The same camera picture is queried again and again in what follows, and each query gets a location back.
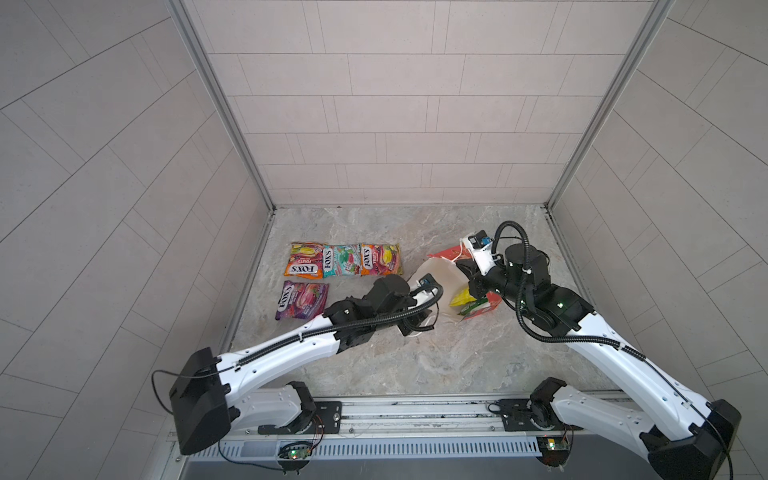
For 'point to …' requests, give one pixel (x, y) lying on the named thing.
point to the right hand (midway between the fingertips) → (456, 264)
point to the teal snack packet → (341, 260)
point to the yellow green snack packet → (463, 298)
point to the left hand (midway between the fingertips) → (432, 303)
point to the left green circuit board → (295, 450)
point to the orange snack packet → (380, 259)
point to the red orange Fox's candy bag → (306, 260)
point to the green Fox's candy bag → (476, 306)
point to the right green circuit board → (555, 450)
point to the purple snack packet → (302, 300)
